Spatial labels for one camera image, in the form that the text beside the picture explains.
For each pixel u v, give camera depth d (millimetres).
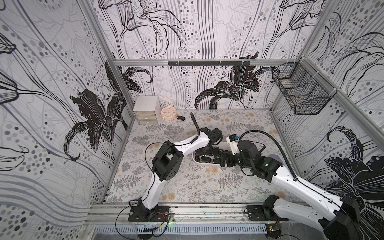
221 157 652
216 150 948
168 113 1145
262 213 644
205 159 905
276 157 905
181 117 1110
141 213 634
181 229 690
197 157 905
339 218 380
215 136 678
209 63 905
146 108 1029
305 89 881
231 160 652
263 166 538
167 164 520
